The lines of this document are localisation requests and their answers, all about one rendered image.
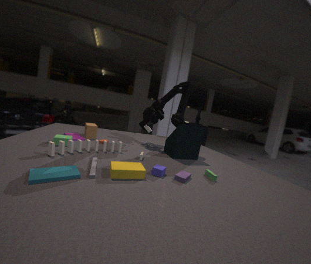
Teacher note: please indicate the yellow rectangular block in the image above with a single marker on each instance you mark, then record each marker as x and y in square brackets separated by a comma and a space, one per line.
[125, 170]

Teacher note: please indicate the small blue cube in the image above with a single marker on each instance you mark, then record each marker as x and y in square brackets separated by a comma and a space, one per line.
[158, 170]

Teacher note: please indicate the purple flat block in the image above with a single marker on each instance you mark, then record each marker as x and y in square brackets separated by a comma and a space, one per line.
[182, 176]
[76, 136]

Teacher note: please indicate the teal flat block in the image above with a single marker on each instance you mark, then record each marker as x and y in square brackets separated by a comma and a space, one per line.
[49, 174]

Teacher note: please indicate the green rectangular block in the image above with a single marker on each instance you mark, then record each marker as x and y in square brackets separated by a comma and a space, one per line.
[63, 138]
[211, 175]

